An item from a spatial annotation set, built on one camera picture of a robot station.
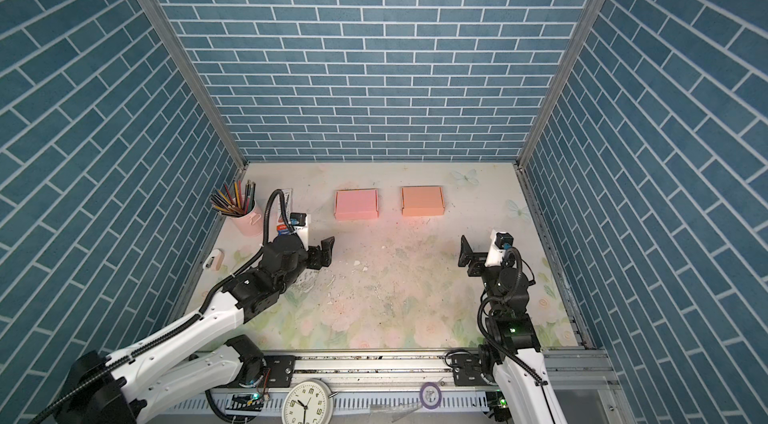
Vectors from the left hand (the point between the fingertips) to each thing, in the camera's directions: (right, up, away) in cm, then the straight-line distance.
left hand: (324, 238), depth 81 cm
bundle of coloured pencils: (-33, +8, +15) cm, 37 cm away
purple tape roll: (+27, -38, -11) cm, 48 cm away
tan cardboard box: (+29, +9, +24) cm, 39 cm away
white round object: (-37, -9, +10) cm, 39 cm away
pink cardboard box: (+6, +8, +22) cm, 24 cm away
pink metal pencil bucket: (-26, +2, +13) cm, 29 cm away
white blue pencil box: (-19, +1, +19) cm, 27 cm away
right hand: (+41, +1, -3) cm, 41 cm away
